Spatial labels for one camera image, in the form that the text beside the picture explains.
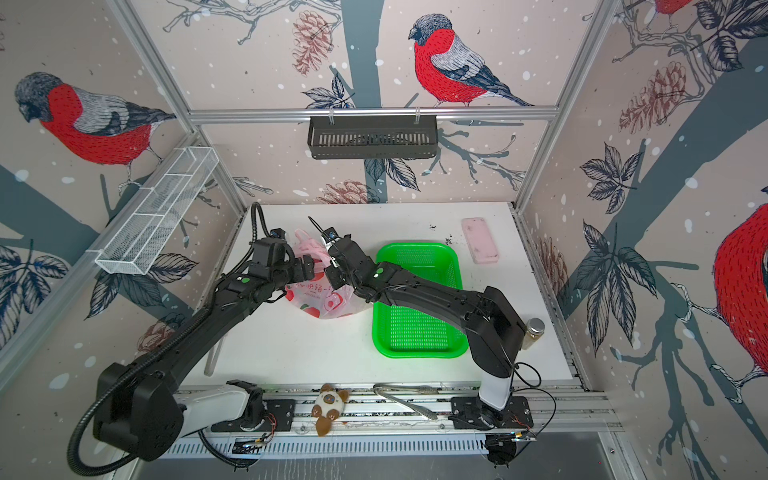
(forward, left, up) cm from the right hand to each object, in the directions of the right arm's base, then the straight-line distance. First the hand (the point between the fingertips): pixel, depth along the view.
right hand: (329, 264), depth 82 cm
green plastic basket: (-11, -19, -19) cm, 30 cm away
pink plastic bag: (-5, +6, -9) cm, 12 cm away
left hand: (+1, +9, 0) cm, 9 cm away
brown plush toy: (-31, -3, -16) cm, 35 cm away
